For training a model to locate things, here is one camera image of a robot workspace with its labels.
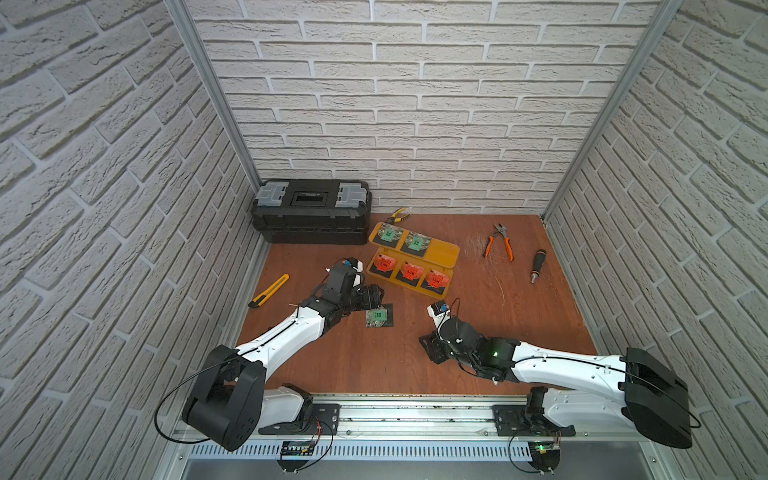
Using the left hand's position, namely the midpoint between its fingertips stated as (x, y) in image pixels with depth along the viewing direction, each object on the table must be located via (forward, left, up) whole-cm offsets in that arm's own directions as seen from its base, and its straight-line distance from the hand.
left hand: (378, 289), depth 86 cm
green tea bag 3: (-4, +1, -11) cm, 11 cm away
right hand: (-13, -14, -4) cm, 20 cm away
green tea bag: (+18, -3, +4) cm, 18 cm away
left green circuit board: (-37, +20, -14) cm, 45 cm away
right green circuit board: (-39, -41, -11) cm, 58 cm away
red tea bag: (+11, -11, -9) cm, 18 cm away
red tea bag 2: (+9, -19, -10) cm, 23 cm away
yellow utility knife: (+3, +37, -10) cm, 39 cm away
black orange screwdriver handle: (+16, -57, -7) cm, 60 cm away
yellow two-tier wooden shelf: (+10, -11, +1) cm, 15 cm away
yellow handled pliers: (+38, -5, -9) cm, 39 cm away
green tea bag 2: (+14, -11, +4) cm, 19 cm away
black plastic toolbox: (+27, +23, +5) cm, 36 cm away
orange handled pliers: (+26, -42, -8) cm, 50 cm away
